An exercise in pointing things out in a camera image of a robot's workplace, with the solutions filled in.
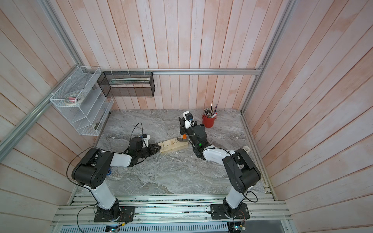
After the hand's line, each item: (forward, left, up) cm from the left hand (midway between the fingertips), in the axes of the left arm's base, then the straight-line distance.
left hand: (160, 149), depth 96 cm
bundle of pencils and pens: (+21, -33, +14) cm, 42 cm away
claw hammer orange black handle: (+6, -17, +5) cm, 18 cm away
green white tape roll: (+1, -59, 0) cm, 59 cm away
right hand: (+9, -14, +23) cm, 28 cm away
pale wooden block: (+2, -8, +1) cm, 8 cm away
